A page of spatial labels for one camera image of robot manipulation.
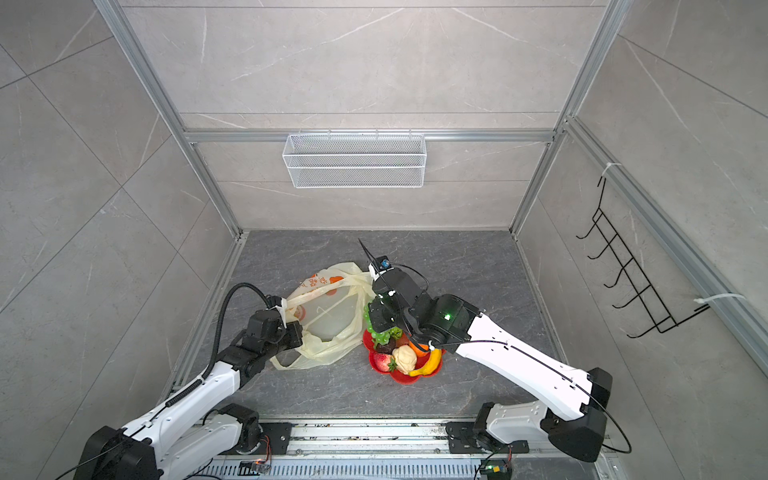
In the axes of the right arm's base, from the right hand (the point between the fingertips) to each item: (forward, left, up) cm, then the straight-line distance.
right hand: (374, 301), depth 69 cm
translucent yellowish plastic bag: (+15, +16, -26) cm, 34 cm away
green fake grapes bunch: (-3, -1, -14) cm, 15 cm away
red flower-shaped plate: (-10, -7, -25) cm, 28 cm away
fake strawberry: (-7, -2, -20) cm, 21 cm away
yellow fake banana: (-8, -15, -21) cm, 27 cm away
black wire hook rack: (-8, -59, +5) cm, 60 cm away
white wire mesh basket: (+53, +7, +4) cm, 54 cm away
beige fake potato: (-6, -8, -21) cm, 23 cm away
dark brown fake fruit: (-3, -3, -22) cm, 22 cm away
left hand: (+5, +22, -19) cm, 30 cm away
